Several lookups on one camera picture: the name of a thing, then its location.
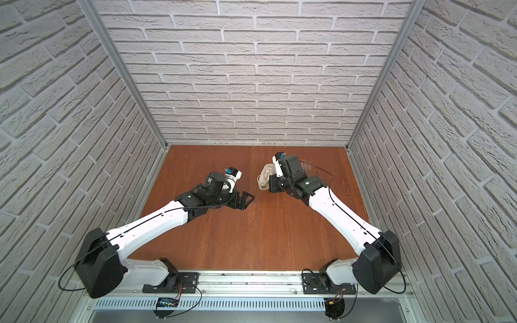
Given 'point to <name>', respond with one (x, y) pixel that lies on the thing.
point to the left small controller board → (167, 302)
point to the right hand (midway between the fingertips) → (264, 182)
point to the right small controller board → (334, 307)
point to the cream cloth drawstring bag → (263, 178)
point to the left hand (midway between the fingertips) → (245, 189)
